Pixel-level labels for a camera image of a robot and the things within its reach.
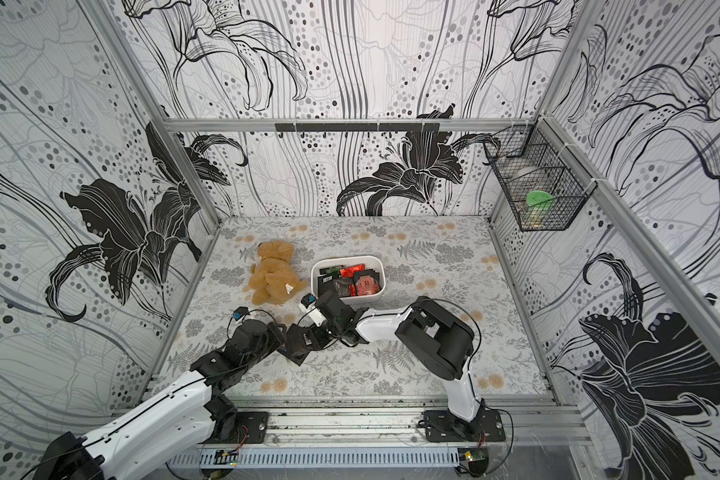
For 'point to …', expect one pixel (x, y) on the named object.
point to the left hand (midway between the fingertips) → (287, 335)
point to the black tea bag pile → (325, 281)
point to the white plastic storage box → (370, 262)
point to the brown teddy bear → (272, 277)
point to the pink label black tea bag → (367, 282)
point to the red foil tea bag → (349, 272)
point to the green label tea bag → (333, 270)
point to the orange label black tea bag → (297, 343)
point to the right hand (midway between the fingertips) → (311, 331)
